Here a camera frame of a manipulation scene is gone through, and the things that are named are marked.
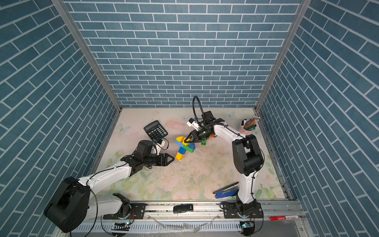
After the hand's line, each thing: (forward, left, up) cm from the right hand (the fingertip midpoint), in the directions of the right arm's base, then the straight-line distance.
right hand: (188, 142), depth 86 cm
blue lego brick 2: (-5, +3, -2) cm, 6 cm away
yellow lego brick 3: (-8, +4, -4) cm, 10 cm away
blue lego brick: (-3, -3, +2) cm, 5 cm away
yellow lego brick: (+1, +5, +1) cm, 5 cm away
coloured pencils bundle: (+17, -39, 0) cm, 42 cm away
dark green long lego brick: (-4, +1, 0) cm, 4 cm away
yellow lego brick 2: (0, 0, +2) cm, 3 cm away
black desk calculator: (+14, +26, -10) cm, 31 cm away
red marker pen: (-33, -46, -12) cm, 57 cm away
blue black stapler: (-22, -25, -11) cm, 35 cm away
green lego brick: (+7, -9, -11) cm, 16 cm away
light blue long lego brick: (-1, +5, 0) cm, 5 cm away
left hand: (-10, +8, -5) cm, 13 cm away
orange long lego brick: (0, -13, +8) cm, 16 cm away
